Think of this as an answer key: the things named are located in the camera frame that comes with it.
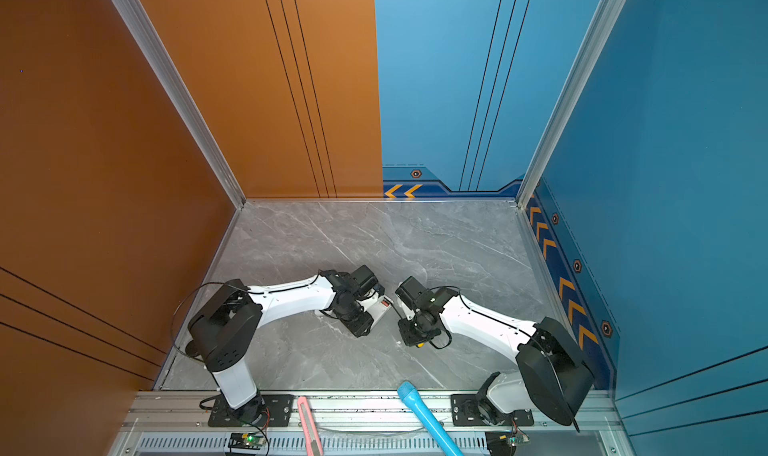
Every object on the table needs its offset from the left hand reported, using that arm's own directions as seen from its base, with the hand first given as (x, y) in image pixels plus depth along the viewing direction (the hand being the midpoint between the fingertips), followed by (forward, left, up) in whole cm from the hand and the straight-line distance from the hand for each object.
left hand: (364, 325), depth 88 cm
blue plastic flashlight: (-18, -12, +4) cm, 23 cm away
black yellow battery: (-9, -15, +9) cm, 20 cm away
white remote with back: (+4, -5, +2) cm, 6 cm away
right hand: (-5, -12, +3) cm, 13 cm away
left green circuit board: (-28, +26, -2) cm, 39 cm away
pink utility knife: (-27, +10, +1) cm, 29 cm away
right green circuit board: (-28, -34, -1) cm, 44 cm away
